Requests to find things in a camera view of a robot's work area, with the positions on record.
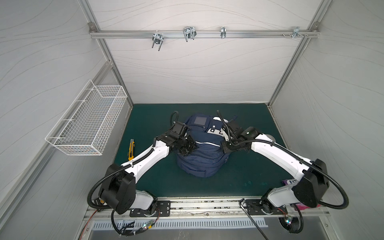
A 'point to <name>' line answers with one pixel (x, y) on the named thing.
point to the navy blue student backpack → (209, 158)
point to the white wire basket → (86, 127)
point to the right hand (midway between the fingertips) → (227, 143)
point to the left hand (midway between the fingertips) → (201, 144)
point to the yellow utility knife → (131, 149)
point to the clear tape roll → (271, 137)
